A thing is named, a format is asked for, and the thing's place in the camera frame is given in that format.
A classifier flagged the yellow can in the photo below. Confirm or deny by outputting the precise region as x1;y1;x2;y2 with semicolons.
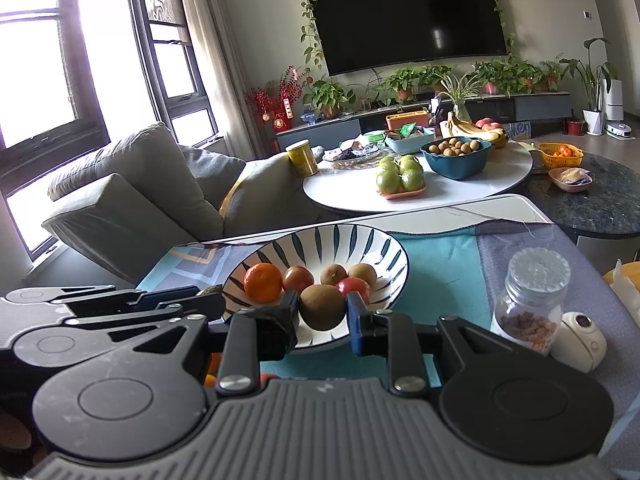
286;141;319;178

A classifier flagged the beige curtain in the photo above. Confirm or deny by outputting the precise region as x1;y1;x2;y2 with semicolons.
177;0;256;161

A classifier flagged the yellow paper bag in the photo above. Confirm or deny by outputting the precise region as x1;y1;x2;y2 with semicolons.
602;260;640;311

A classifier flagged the small white round device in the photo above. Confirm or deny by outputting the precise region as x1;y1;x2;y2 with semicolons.
550;311;608;373

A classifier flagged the large dark framed window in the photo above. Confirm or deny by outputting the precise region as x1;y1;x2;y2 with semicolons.
0;0;111;171

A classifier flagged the orange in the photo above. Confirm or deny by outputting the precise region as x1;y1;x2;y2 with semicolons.
204;352;223;388
244;262;284;305

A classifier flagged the bunch of bananas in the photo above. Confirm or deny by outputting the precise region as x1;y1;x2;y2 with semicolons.
440;111;510;150

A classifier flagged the blue striped white bowl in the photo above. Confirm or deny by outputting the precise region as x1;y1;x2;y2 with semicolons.
221;225;408;351

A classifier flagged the dark red apple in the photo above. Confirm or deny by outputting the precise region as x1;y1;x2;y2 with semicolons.
282;266;316;295

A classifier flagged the black wall television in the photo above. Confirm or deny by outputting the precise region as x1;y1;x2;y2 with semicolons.
312;0;508;77

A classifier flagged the red flower decoration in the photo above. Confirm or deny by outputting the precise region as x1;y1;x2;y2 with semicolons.
244;66;301;133

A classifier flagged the light blue basket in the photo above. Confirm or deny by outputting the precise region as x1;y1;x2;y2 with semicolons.
385;127;436;154

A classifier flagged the white round coffee table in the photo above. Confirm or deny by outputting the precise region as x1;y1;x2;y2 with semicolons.
302;142;533;213

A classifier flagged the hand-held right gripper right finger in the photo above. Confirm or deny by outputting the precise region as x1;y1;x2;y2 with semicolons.
346;291;506;395

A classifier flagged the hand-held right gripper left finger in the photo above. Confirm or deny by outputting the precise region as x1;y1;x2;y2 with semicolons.
102;292;299;395

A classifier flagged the red tomato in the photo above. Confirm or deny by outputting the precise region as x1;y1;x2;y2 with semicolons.
336;277;372;306

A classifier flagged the pink bowl of snacks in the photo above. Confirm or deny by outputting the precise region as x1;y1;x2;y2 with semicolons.
548;167;594;194

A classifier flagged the glass plate of snacks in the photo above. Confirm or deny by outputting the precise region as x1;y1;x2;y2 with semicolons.
322;141;386;163

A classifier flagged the grey sofa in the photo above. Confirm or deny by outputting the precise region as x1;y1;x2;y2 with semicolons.
42;122;321;281

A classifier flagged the low television cabinet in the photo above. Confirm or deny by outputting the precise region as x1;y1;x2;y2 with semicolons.
275;91;573;146

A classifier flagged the orange box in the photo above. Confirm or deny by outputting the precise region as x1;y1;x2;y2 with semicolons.
386;110;430;132

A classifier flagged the brown kiwi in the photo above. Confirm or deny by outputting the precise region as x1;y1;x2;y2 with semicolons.
299;284;348;332
348;262;378;291
320;263;348;287

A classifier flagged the narrow dark framed window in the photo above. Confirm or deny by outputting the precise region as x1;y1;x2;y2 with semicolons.
125;0;226;148

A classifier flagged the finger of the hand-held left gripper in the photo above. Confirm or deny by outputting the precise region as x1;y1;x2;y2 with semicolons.
62;292;227;333
7;285;202;309

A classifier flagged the clear jar with orange label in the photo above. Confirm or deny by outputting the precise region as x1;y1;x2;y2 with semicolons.
490;249;572;356

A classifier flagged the blue bowl of nuts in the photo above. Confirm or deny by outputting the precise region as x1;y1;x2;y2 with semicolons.
420;136;492;181

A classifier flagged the spider plant in vase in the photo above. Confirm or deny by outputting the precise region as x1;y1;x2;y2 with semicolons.
432;72;483;123

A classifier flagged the tall plant in white pot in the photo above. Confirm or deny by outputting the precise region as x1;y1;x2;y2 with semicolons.
560;37;618;136

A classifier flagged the dark marble round table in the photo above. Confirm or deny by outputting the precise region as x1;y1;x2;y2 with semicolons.
525;152;640;238

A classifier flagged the orange basket of tangerines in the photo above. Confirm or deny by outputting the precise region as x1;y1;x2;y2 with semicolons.
537;142;585;170

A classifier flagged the grey cushion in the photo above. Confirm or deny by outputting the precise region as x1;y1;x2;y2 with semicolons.
180;145;246;206

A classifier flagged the potted green plant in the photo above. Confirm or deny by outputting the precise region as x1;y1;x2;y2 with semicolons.
540;57;563;92
417;65;451;93
510;60;543;93
387;67;426;103
472;60;506;96
302;77;351;120

